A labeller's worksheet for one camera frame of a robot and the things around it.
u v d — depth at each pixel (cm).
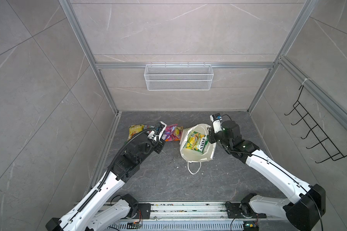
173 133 70
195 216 73
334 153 58
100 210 43
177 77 101
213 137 67
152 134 56
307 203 38
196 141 95
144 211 73
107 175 44
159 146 58
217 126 67
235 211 73
